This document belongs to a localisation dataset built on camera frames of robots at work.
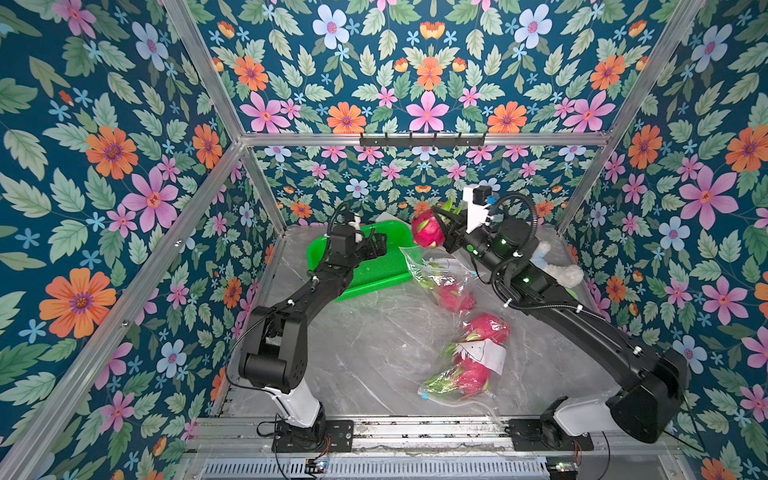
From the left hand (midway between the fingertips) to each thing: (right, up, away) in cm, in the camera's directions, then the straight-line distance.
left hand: (379, 234), depth 90 cm
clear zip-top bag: (+31, -33, -12) cm, 47 cm away
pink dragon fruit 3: (+22, -37, -16) cm, 46 cm away
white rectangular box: (0, +9, +28) cm, 29 cm away
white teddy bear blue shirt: (+59, -9, +8) cm, 60 cm away
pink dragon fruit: (+21, -18, -10) cm, 30 cm away
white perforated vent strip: (+1, -57, -20) cm, 61 cm away
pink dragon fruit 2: (+31, -26, -8) cm, 41 cm away
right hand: (+18, +6, -25) cm, 31 cm away
